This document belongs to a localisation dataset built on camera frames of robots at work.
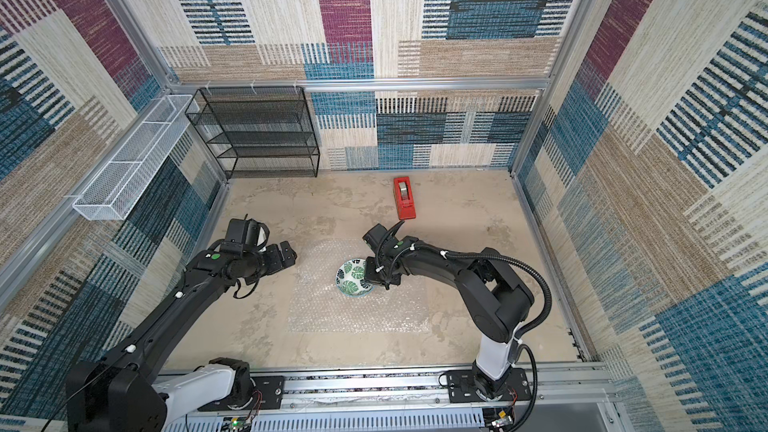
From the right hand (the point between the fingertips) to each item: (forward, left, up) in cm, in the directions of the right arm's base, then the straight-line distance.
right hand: (374, 282), depth 89 cm
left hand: (+2, +24, +10) cm, 26 cm away
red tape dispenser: (+29, -10, +4) cm, 31 cm away
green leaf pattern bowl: (+2, +7, -1) cm, 8 cm away
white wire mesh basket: (+17, +59, +33) cm, 70 cm away
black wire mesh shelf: (+50, +42, +17) cm, 68 cm away
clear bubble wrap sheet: (-6, +17, -2) cm, 18 cm away
